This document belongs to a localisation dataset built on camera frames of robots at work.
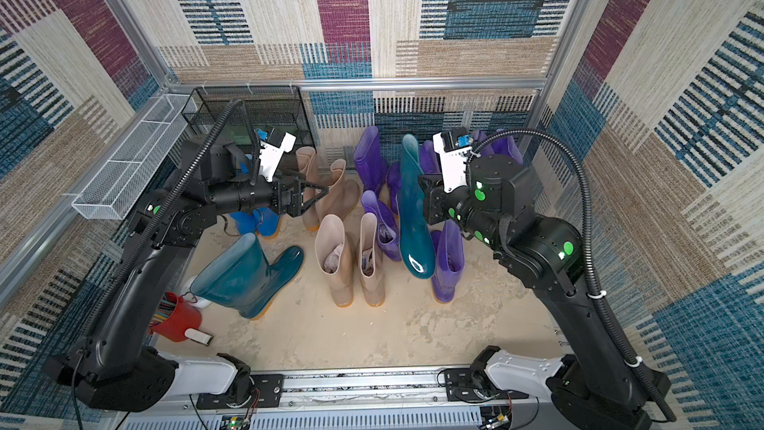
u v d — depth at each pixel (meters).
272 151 0.51
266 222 0.92
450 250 0.68
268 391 0.73
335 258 0.77
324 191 0.57
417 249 0.72
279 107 1.02
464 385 0.73
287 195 0.52
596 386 0.34
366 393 0.73
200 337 0.79
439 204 0.46
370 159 0.89
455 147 0.43
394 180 1.10
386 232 0.74
